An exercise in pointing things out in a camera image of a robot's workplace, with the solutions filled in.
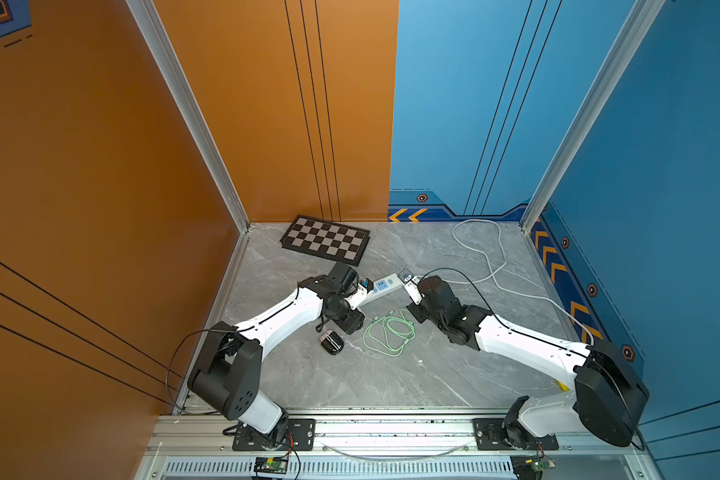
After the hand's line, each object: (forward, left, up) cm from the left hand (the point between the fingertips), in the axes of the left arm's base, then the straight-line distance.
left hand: (355, 314), depth 88 cm
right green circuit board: (-35, -45, -6) cm, 58 cm away
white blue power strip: (+12, -8, -4) cm, 15 cm away
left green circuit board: (-36, +18, -9) cm, 41 cm away
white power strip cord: (+18, -47, -5) cm, 50 cm away
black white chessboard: (+33, +13, -4) cm, 36 cm away
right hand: (+5, -17, +7) cm, 19 cm away
